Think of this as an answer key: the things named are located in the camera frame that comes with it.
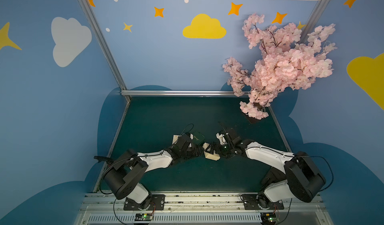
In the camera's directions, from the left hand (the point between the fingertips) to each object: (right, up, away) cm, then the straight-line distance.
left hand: (205, 151), depth 86 cm
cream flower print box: (+4, -2, -4) cm, 6 cm away
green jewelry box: (-4, +6, +10) cm, 12 cm away
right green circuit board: (+30, -28, -15) cm, 44 cm away
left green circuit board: (-31, -27, -15) cm, 44 cm away
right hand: (+4, 0, +1) cm, 5 cm away
